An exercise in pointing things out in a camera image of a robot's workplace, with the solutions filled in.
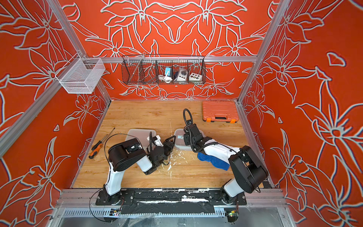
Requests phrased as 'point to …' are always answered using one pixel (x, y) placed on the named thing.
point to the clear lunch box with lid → (180, 144)
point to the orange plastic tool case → (220, 111)
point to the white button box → (194, 77)
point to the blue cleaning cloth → (216, 161)
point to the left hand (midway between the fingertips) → (177, 138)
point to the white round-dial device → (182, 75)
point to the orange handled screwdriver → (97, 148)
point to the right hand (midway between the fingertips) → (185, 136)
